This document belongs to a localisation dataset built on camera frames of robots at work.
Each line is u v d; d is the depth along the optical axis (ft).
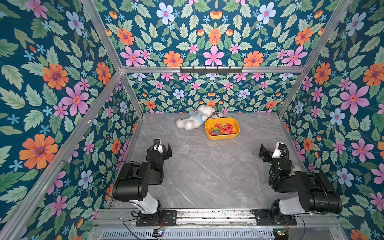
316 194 1.45
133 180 1.53
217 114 3.78
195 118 3.49
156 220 2.34
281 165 2.17
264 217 2.40
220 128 3.61
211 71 3.03
